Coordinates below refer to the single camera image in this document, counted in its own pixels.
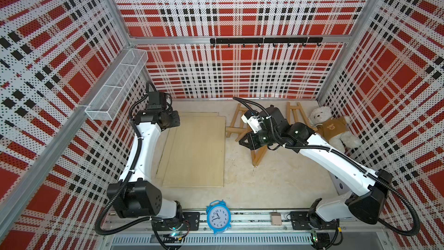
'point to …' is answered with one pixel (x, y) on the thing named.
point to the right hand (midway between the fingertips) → (243, 143)
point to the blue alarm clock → (218, 216)
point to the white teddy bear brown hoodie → (336, 130)
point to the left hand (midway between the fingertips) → (175, 120)
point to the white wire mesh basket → (105, 103)
